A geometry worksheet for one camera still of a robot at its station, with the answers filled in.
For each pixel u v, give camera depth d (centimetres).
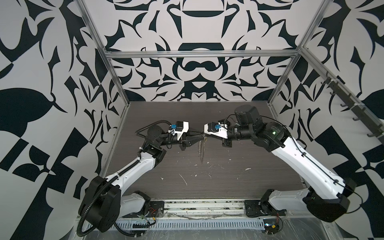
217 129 50
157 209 73
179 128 55
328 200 40
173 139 61
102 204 40
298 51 89
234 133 52
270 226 71
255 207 74
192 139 59
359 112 57
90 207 36
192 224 71
